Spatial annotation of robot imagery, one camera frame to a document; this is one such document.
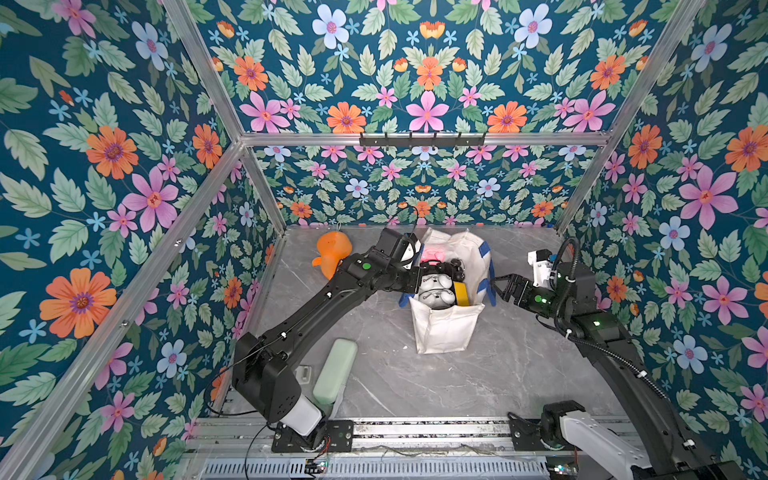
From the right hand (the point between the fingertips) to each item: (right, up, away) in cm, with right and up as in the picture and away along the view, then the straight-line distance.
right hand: (506, 279), depth 74 cm
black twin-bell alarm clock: (-9, +1, +21) cm, 23 cm away
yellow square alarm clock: (-9, -6, +15) cm, 18 cm away
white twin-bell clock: (-16, -6, +13) cm, 21 cm away
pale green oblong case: (-44, -26, +7) cm, 52 cm away
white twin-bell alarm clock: (-16, -2, +16) cm, 23 cm away
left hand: (-20, 0, +3) cm, 20 cm away
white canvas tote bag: (-17, -14, +3) cm, 22 cm away
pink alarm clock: (-16, +6, +22) cm, 28 cm away
